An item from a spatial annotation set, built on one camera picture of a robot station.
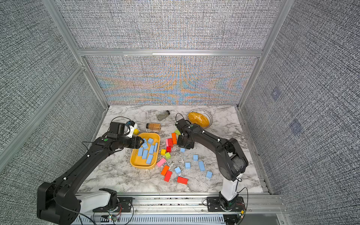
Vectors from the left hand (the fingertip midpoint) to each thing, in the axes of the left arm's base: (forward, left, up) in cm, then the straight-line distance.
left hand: (141, 139), depth 83 cm
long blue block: (-12, -36, -15) cm, 41 cm away
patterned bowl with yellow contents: (+22, -39, -8) cm, 45 cm away
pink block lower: (-9, -11, -14) cm, 20 cm away
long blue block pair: (-4, -25, -8) cm, 26 cm away
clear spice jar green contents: (+28, -11, -12) cm, 32 cm away
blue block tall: (-6, -3, -14) cm, 16 cm away
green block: (+14, -22, -15) cm, 30 cm away
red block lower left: (-17, -15, -15) cm, 27 cm away
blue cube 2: (-12, -27, -13) cm, 32 cm away
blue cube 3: (-15, -21, -12) cm, 29 cm away
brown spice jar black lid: (+18, -4, -12) cm, 22 cm away
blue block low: (-4, -1, -13) cm, 13 cm away
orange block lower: (-14, -13, -15) cm, 24 cm away
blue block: (+5, -3, -12) cm, 14 cm away
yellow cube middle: (-2, -12, -14) cm, 18 cm away
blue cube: (-8, -32, -12) cm, 36 cm away
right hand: (+1, -23, -7) cm, 24 cm away
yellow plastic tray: (-8, +4, -13) cm, 16 cm away
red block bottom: (-20, -23, -14) cm, 34 cm away
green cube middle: (-5, -15, -13) cm, 20 cm away
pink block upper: (+4, -14, -12) cm, 19 cm away
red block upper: (+4, -17, -12) cm, 21 cm away
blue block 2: (-1, +3, -14) cm, 14 cm away
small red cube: (-1, -16, -12) cm, 20 cm away
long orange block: (+9, -19, -15) cm, 26 cm away
